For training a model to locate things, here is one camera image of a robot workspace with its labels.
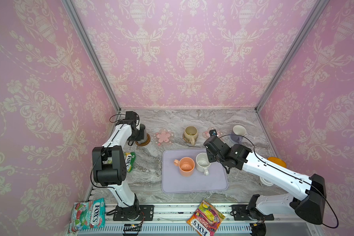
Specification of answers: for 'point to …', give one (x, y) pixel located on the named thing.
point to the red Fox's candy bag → (206, 219)
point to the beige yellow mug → (191, 133)
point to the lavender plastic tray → (172, 182)
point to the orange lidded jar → (277, 161)
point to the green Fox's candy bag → (87, 215)
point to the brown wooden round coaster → (145, 143)
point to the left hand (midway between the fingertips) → (139, 137)
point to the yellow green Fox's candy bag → (130, 161)
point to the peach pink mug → (186, 166)
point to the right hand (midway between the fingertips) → (212, 150)
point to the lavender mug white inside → (236, 136)
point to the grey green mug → (142, 127)
